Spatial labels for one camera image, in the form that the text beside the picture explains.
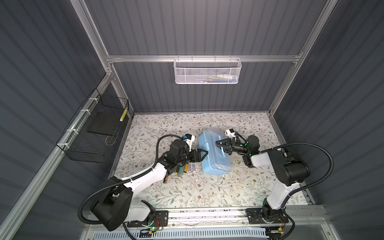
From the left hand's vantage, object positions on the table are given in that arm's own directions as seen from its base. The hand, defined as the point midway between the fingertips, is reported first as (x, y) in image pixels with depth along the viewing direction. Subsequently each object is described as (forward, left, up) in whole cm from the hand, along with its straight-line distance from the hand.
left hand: (204, 153), depth 80 cm
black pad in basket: (+13, +51, +13) cm, 54 cm away
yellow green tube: (+19, +44, +12) cm, 49 cm away
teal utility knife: (-3, +14, -14) cm, 20 cm away
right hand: (+2, -8, +1) cm, 8 cm away
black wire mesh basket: (+5, +57, +12) cm, 59 cm away
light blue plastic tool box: (-6, -6, +1) cm, 9 cm away
